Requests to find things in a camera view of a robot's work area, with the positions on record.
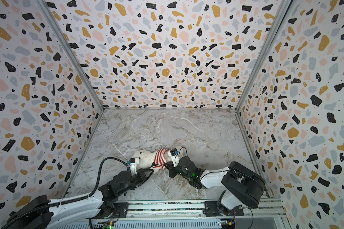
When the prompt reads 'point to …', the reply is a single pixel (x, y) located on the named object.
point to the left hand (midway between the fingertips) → (157, 169)
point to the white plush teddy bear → (146, 159)
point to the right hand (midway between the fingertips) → (164, 162)
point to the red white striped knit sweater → (159, 159)
